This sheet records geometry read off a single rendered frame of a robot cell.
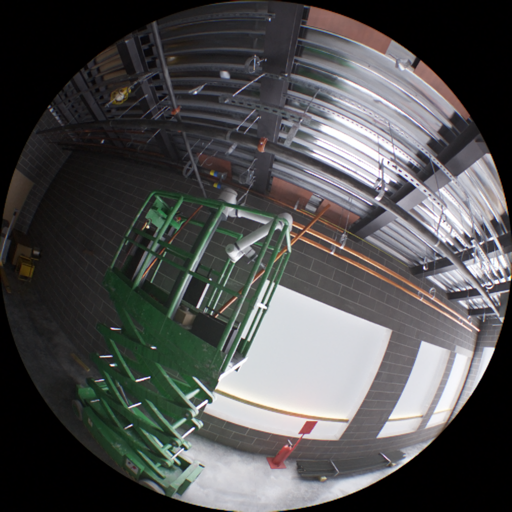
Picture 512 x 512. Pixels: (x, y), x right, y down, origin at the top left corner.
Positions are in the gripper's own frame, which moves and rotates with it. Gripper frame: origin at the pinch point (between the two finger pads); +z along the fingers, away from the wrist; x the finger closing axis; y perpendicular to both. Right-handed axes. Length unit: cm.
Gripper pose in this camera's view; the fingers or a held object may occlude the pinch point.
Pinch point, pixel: (264, 268)
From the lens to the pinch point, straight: 173.3
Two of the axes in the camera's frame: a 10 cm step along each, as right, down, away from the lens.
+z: 6.9, 7.3, -0.1
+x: -0.6, 0.7, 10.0
